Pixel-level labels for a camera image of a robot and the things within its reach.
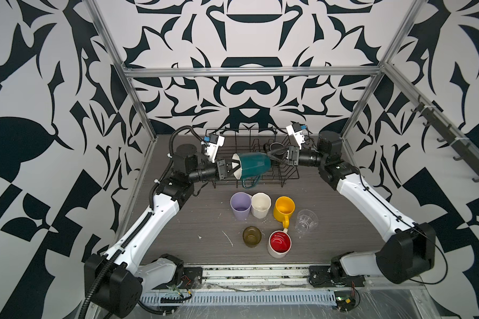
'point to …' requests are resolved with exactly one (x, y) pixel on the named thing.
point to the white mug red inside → (279, 243)
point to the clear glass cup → (307, 221)
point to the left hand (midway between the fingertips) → (240, 160)
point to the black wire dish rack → (253, 140)
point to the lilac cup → (240, 203)
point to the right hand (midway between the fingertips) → (270, 155)
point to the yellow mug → (284, 207)
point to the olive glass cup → (251, 236)
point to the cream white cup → (261, 203)
